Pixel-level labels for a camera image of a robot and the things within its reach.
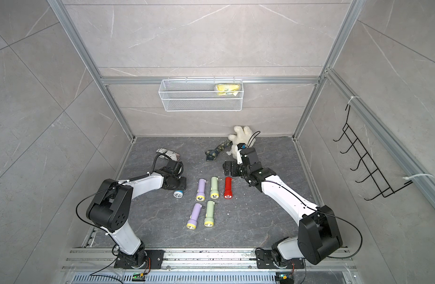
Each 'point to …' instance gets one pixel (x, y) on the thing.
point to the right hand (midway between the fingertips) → (232, 164)
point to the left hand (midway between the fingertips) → (184, 181)
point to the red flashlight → (228, 187)
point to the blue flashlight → (178, 194)
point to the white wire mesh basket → (201, 95)
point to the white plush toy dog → (244, 135)
